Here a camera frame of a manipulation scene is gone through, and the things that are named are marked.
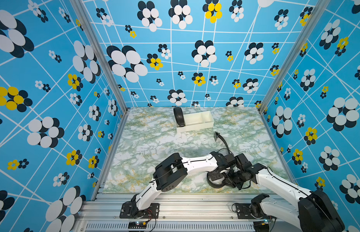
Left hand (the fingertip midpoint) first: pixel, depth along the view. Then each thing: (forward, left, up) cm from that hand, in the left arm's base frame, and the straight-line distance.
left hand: (215, 173), depth 87 cm
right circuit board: (-26, -19, 0) cm, 32 cm away
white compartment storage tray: (+40, +10, +1) cm, 41 cm away
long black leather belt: (+32, +23, +16) cm, 42 cm away
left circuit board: (-26, +43, -3) cm, 50 cm away
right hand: (-5, -4, +1) cm, 6 cm away
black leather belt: (+26, -4, +3) cm, 26 cm away
